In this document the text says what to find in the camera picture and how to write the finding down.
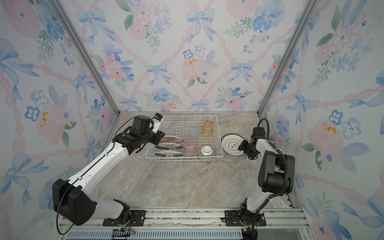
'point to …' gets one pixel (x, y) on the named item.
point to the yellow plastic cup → (207, 130)
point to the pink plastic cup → (189, 148)
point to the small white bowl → (206, 150)
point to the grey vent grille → (187, 234)
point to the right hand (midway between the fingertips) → (243, 149)
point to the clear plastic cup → (193, 134)
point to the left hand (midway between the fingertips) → (160, 130)
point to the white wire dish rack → (188, 138)
